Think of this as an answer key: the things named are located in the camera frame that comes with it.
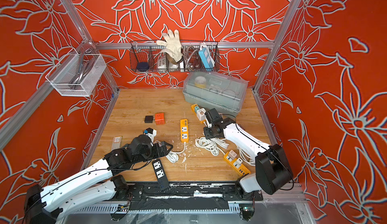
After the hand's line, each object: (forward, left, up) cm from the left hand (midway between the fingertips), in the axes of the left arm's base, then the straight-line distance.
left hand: (168, 147), depth 75 cm
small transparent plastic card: (+5, +34, -11) cm, 36 cm away
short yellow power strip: (+16, -6, -10) cm, 20 cm away
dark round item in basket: (+48, +24, +15) cm, 55 cm away
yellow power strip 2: (+34, -10, -10) cm, 37 cm away
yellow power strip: (-3, -37, -11) cm, 39 cm away
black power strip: (-10, +4, -11) cm, 15 cm away
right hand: (+13, -19, -5) cm, 24 cm away
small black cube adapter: (+25, +20, -12) cm, 34 cm away
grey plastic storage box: (+39, -28, +3) cm, 48 cm away
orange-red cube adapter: (+23, +11, -8) cm, 26 cm away
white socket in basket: (+49, +11, +17) cm, 53 cm away
